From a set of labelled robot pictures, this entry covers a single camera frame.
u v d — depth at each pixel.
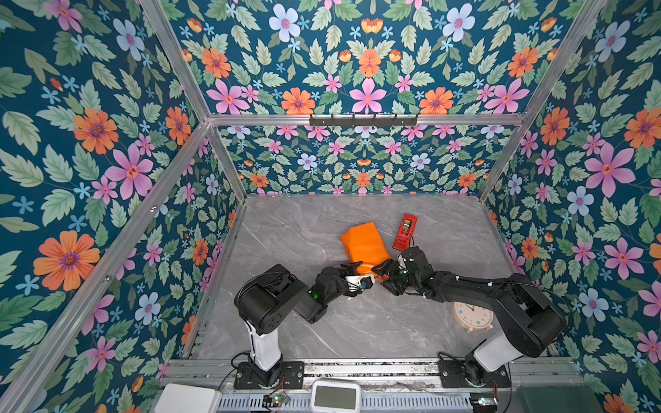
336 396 0.68
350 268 0.82
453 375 0.74
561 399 0.68
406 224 1.01
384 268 0.83
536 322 0.47
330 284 0.71
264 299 0.50
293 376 0.73
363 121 0.93
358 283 0.77
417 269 0.71
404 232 1.01
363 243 0.96
